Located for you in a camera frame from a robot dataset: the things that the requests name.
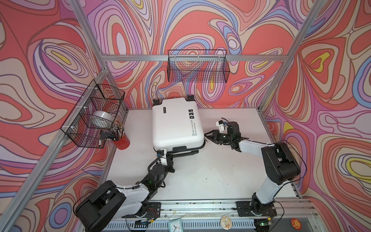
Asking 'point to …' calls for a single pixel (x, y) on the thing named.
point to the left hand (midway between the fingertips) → (174, 155)
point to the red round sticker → (296, 224)
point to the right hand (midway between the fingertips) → (206, 138)
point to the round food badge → (225, 222)
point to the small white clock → (176, 226)
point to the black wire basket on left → (79, 127)
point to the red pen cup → (123, 143)
